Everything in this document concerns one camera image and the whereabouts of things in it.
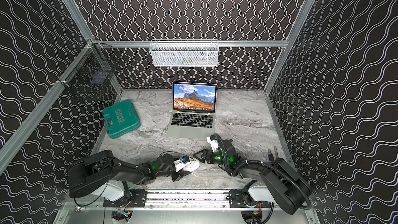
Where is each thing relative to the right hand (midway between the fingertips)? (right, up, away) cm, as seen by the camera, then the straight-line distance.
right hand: (197, 155), depth 82 cm
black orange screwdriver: (+41, -2, +6) cm, 42 cm away
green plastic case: (-49, +19, +16) cm, 54 cm away
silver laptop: (-3, +24, +25) cm, 34 cm away
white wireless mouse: (-3, -5, 0) cm, 6 cm away
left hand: (-4, -8, 0) cm, 9 cm away
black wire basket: (-65, +46, +12) cm, 80 cm away
